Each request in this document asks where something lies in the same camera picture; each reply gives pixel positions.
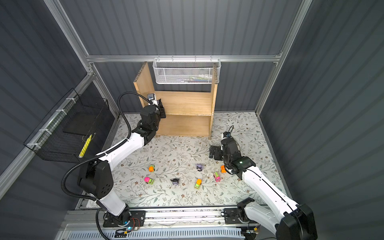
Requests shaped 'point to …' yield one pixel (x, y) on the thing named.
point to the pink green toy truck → (217, 177)
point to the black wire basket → (61, 135)
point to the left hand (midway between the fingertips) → (158, 103)
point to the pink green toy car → (148, 180)
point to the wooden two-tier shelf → (188, 114)
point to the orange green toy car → (151, 168)
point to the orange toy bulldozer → (223, 169)
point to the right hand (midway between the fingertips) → (218, 149)
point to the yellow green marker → (86, 144)
